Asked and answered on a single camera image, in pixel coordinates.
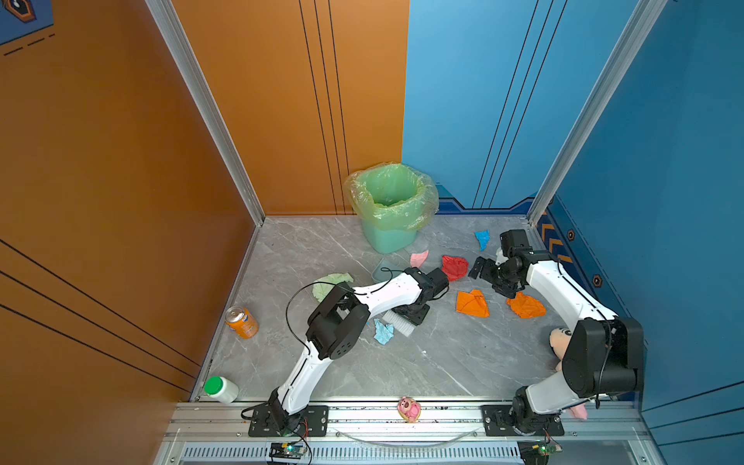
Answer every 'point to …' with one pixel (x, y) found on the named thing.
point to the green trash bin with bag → (389, 201)
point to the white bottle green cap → (221, 389)
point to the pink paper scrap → (418, 260)
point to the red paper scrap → (454, 267)
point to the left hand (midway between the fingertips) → (410, 313)
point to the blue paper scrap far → (482, 237)
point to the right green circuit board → (537, 451)
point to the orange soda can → (241, 321)
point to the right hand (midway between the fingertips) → (478, 279)
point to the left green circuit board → (287, 450)
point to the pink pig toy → (408, 409)
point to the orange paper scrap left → (473, 303)
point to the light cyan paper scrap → (384, 332)
